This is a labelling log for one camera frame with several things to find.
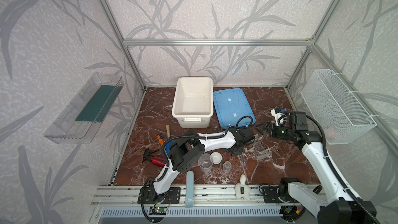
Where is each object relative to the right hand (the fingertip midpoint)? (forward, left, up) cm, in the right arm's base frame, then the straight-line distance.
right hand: (261, 123), depth 80 cm
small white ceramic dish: (-12, +24, -16) cm, 31 cm away
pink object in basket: (-7, -30, +3) cm, 31 cm away
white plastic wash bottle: (-28, +12, -13) cm, 33 cm away
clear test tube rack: (-6, -1, -17) cm, 18 cm away
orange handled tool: (-3, +56, -14) cm, 57 cm away
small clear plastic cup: (-19, +19, -10) cm, 28 cm away
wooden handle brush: (+4, +53, -16) cm, 56 cm away
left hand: (-6, +11, -16) cm, 21 cm away
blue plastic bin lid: (+25, +12, -17) cm, 33 cm away
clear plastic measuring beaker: (-15, +29, -17) cm, 37 cm away
